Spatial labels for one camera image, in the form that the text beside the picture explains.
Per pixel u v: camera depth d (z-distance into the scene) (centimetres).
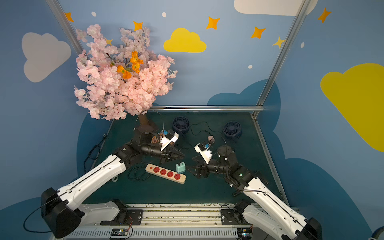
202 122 116
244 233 72
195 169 60
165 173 86
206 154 61
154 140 60
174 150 63
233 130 102
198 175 61
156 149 59
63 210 38
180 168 68
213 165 61
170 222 73
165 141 59
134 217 75
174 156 65
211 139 104
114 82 59
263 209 48
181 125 103
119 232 72
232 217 74
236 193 80
